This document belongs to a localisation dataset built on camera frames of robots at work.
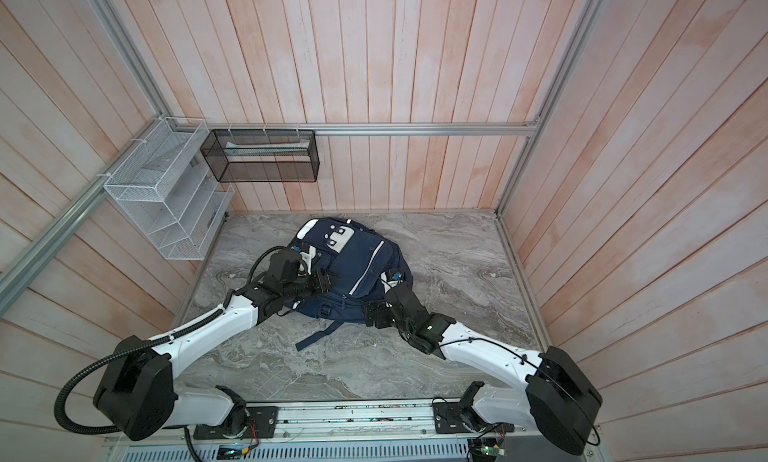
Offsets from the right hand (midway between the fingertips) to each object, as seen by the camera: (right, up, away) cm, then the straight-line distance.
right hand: (373, 303), depth 83 cm
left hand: (-11, +5, +1) cm, 12 cm away
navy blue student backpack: (-5, +12, +11) cm, 17 cm away
